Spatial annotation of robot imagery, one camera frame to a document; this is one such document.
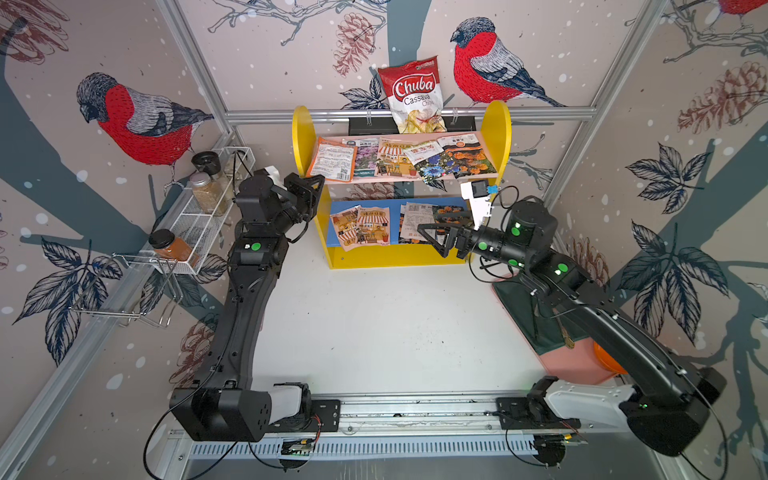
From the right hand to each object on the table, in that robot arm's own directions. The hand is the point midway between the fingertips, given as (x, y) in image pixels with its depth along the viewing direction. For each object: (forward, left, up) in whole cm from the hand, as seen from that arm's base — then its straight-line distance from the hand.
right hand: (427, 221), depth 60 cm
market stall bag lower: (+23, +15, -27) cm, 38 cm away
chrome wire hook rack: (-13, +59, -8) cm, 61 cm away
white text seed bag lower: (+28, +2, -26) cm, 38 cm away
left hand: (+12, +21, +5) cm, 25 cm away
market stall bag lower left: (+24, +24, -27) cm, 44 cm away
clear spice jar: (+28, +55, -6) cm, 62 cm away
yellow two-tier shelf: (+48, +7, -39) cm, 62 cm away
